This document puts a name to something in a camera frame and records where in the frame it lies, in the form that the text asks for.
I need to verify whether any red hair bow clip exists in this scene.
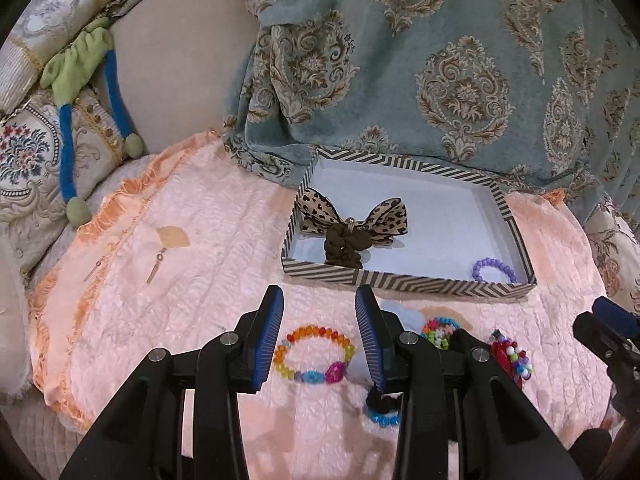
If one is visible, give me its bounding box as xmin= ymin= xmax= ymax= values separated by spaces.
xmin=490 ymin=330 xmax=528 ymax=389

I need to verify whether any purple bead bracelet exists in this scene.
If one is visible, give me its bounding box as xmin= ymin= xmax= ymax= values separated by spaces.
xmin=472 ymin=257 xmax=520 ymax=284

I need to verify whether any black scrunchie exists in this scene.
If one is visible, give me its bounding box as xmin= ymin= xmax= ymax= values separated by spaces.
xmin=366 ymin=386 xmax=401 ymax=415

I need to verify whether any floral embroidered cushion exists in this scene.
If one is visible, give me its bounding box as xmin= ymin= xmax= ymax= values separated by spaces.
xmin=1 ymin=89 xmax=125 ymax=276

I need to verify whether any cream bolster cushion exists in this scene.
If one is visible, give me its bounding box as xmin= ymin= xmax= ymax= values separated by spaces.
xmin=1 ymin=0 xmax=112 ymax=115

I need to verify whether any leopard print hair bow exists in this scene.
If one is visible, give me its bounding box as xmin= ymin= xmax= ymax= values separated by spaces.
xmin=295 ymin=188 xmax=409 ymax=245

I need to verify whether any floral cushion at right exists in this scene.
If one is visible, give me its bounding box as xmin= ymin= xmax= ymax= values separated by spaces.
xmin=585 ymin=200 xmax=640 ymax=315

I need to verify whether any pink quilted bedspread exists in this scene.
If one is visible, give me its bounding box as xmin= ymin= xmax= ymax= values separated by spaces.
xmin=29 ymin=132 xmax=611 ymax=479

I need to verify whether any beige pillow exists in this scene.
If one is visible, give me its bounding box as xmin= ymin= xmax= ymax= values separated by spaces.
xmin=111 ymin=0 xmax=258 ymax=154

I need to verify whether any tan earring card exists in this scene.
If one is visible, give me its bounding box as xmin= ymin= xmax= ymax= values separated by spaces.
xmin=156 ymin=226 xmax=191 ymax=249

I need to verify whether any white fluffy scrunchie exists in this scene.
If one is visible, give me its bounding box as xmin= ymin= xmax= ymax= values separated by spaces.
xmin=345 ymin=300 xmax=426 ymax=387

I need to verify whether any brown scrunchie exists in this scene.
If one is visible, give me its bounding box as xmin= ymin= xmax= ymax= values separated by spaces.
xmin=324 ymin=224 xmax=372 ymax=269

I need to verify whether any multicolour bead bracelet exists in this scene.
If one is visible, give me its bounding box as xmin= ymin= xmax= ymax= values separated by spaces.
xmin=421 ymin=315 xmax=461 ymax=351

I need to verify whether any gold stick earring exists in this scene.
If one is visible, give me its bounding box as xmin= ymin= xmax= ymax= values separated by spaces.
xmin=82 ymin=256 xmax=110 ymax=283

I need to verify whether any striped black white tray box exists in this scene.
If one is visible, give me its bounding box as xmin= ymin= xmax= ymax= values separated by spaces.
xmin=281 ymin=148 xmax=537 ymax=298

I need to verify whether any green blue plush toy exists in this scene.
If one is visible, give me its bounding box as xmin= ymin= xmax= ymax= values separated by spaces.
xmin=39 ymin=15 xmax=147 ymax=229

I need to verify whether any rainbow bead bracelet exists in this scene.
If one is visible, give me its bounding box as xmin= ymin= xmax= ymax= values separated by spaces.
xmin=272 ymin=324 xmax=357 ymax=386

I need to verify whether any teal damask blanket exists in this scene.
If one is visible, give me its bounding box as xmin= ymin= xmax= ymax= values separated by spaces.
xmin=224 ymin=0 xmax=639 ymax=222

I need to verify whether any gold drop earring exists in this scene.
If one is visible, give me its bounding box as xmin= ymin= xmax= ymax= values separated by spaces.
xmin=145 ymin=247 xmax=167 ymax=284

